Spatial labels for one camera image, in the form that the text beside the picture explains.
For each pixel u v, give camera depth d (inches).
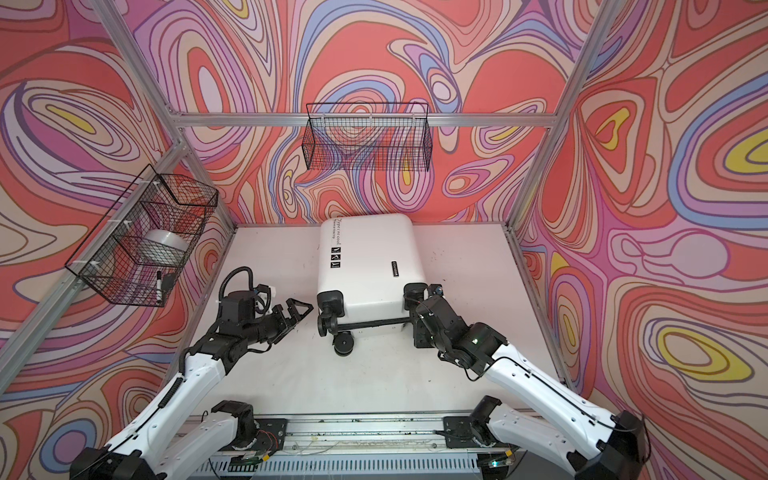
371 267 32.3
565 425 16.4
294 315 28.2
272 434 28.8
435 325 21.6
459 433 28.9
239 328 24.3
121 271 27.8
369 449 28.3
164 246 27.6
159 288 28.3
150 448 16.2
